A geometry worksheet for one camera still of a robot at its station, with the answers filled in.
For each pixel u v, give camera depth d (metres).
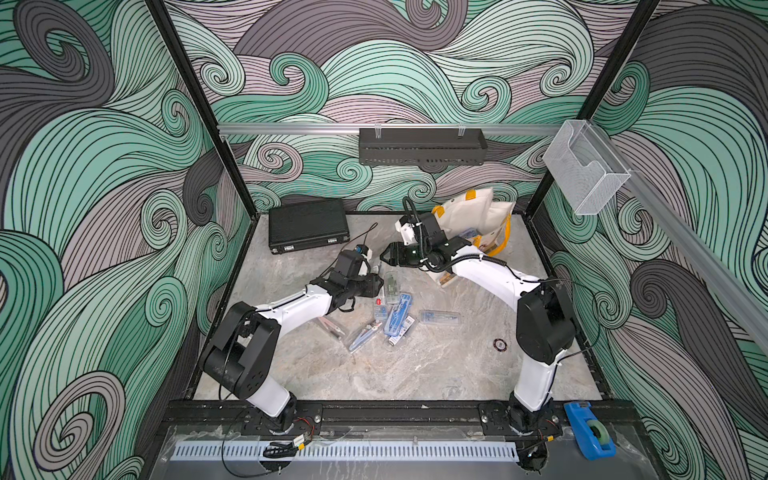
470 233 1.09
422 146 0.96
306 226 1.12
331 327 0.88
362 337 0.86
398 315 0.90
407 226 0.80
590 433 0.67
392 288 0.95
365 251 0.82
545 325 0.48
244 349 0.44
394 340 0.85
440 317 0.90
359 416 0.75
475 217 1.06
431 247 0.69
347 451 0.70
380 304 0.92
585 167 0.78
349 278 0.70
